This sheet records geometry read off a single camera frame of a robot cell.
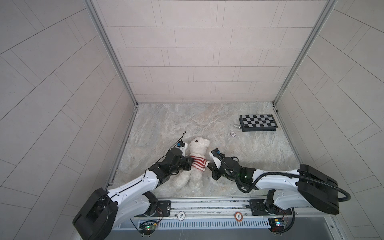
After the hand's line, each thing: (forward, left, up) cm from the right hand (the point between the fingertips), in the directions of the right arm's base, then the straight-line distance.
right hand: (206, 168), depth 79 cm
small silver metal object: (+29, -25, -4) cm, 38 cm away
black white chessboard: (+30, -39, -2) cm, 49 cm away
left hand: (+5, +4, +2) cm, 6 cm away
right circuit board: (-26, -30, -7) cm, 41 cm away
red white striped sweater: (+2, +3, +5) cm, 6 cm away
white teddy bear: (-6, +6, +4) cm, 10 cm away
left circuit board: (-23, +28, -3) cm, 37 cm away
